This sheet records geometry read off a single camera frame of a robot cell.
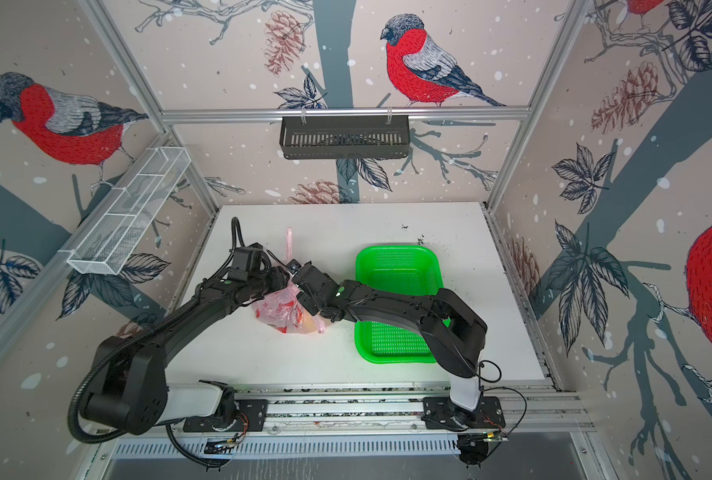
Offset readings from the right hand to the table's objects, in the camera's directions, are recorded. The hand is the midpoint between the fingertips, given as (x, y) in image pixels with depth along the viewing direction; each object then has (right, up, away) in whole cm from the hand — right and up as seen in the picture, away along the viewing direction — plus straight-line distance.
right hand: (307, 291), depth 85 cm
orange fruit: (+1, -8, -3) cm, 9 cm away
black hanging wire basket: (-3, +52, +21) cm, 56 cm away
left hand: (-8, +4, +3) cm, 9 cm away
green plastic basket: (+32, +4, +19) cm, 38 cm away
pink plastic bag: (-7, -6, 0) cm, 9 cm away
